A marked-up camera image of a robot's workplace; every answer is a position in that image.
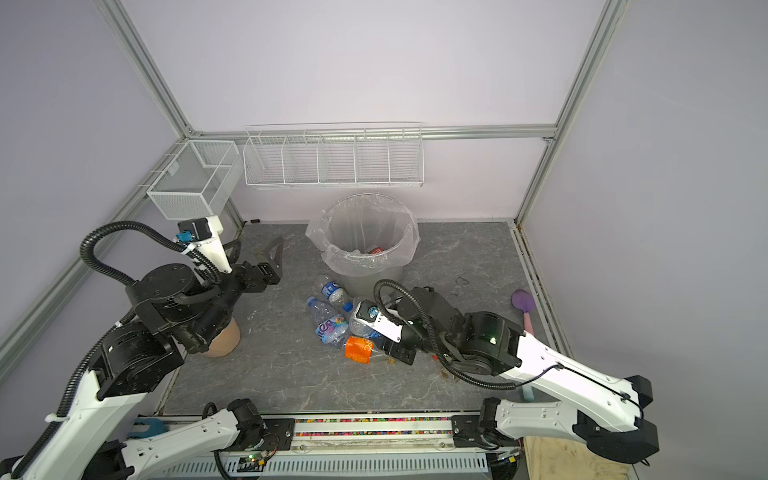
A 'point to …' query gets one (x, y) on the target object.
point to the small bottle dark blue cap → (333, 291)
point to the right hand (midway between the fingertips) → (379, 325)
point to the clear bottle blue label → (363, 329)
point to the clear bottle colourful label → (331, 322)
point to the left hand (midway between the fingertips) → (261, 247)
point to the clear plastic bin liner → (364, 234)
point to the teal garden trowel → (528, 393)
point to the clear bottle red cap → (376, 251)
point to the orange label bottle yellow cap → (360, 349)
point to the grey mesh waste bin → (363, 287)
